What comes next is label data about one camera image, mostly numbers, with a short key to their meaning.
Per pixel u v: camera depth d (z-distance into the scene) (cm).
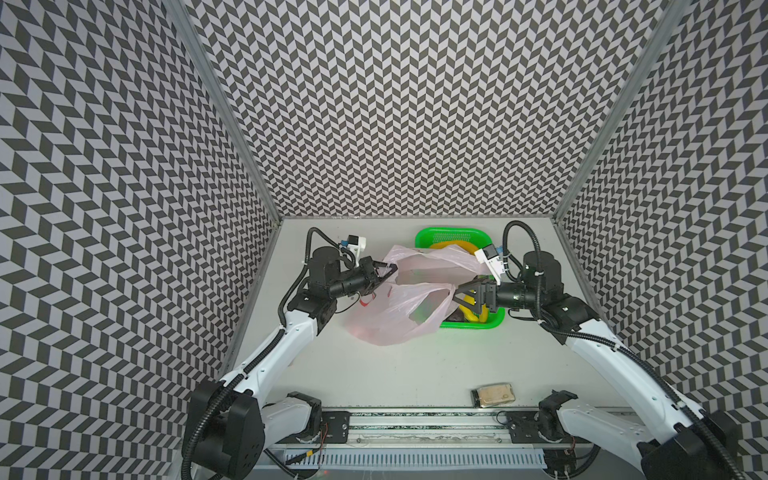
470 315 89
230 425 39
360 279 67
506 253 63
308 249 60
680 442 37
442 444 72
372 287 68
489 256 64
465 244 102
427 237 100
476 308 61
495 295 61
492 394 75
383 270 72
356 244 72
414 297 62
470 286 71
